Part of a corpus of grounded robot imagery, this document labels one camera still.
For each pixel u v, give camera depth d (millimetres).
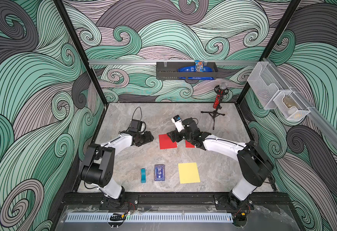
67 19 751
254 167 446
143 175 820
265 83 780
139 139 779
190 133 682
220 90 974
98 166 451
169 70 954
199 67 901
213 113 1065
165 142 954
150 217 698
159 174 814
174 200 746
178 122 778
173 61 951
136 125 744
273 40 832
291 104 660
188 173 837
